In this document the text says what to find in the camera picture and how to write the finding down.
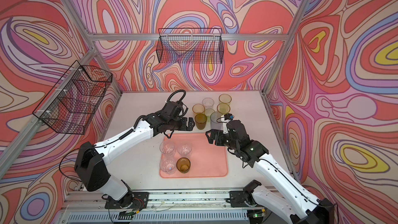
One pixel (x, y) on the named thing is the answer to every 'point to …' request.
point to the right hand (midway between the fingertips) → (214, 138)
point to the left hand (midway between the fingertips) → (191, 124)
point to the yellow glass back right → (225, 98)
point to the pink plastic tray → (207, 160)
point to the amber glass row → (198, 108)
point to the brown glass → (183, 164)
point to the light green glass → (208, 112)
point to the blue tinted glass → (215, 121)
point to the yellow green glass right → (223, 108)
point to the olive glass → (200, 120)
